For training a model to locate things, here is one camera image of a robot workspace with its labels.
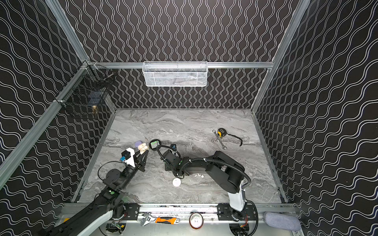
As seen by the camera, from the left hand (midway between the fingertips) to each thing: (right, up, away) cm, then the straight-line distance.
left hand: (148, 150), depth 74 cm
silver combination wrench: (+44, -2, +25) cm, 50 cm away
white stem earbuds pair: (+28, -17, +12) cm, 35 cm away
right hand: (+8, -10, +18) cm, 22 cm away
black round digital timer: (-3, 0, +24) cm, 24 cm away
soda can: (+24, -28, -11) cm, 38 cm away
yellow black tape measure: (+44, +8, +29) cm, 53 cm away
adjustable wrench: (-3, -35, -1) cm, 35 cm away
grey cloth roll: (+67, -33, -4) cm, 75 cm away
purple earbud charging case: (-15, 0, +27) cm, 31 cm away
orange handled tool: (+11, -34, -2) cm, 35 cm away
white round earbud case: (+14, -20, +10) cm, 26 cm away
